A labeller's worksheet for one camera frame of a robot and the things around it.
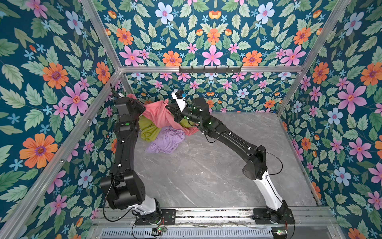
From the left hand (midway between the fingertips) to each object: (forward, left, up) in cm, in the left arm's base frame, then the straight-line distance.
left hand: (139, 95), depth 75 cm
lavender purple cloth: (-6, -8, -34) cm, 36 cm away
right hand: (-8, -15, +1) cm, 17 cm away
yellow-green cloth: (+3, +5, -33) cm, 33 cm away
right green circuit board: (-60, -66, -38) cm, 97 cm away
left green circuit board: (-55, -8, -38) cm, 68 cm away
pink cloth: (-6, -9, -8) cm, 13 cm away
